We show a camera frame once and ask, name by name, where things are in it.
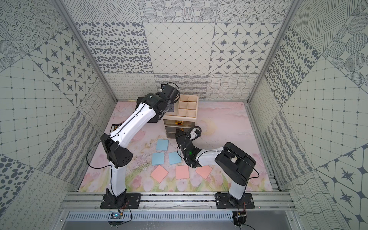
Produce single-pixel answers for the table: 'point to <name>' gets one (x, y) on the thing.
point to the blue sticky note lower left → (157, 158)
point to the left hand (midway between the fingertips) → (172, 106)
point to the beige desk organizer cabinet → (185, 114)
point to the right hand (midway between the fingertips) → (175, 130)
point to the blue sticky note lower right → (174, 158)
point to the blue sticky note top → (162, 144)
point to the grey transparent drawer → (174, 123)
